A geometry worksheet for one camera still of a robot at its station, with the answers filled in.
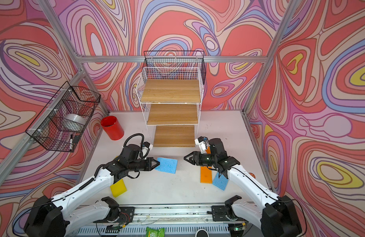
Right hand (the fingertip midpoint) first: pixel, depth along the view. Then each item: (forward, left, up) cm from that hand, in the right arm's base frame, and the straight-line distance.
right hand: (188, 161), depth 77 cm
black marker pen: (+6, +58, +11) cm, 59 cm away
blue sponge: (-1, +11, -2) cm, 11 cm away
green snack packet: (-29, +17, -12) cm, 36 cm away
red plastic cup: (+27, +49, -2) cm, 56 cm away
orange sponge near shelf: (+1, -10, +10) cm, 14 cm away
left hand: (0, +14, -2) cm, 14 cm away
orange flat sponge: (-3, -10, -12) cm, 16 cm away
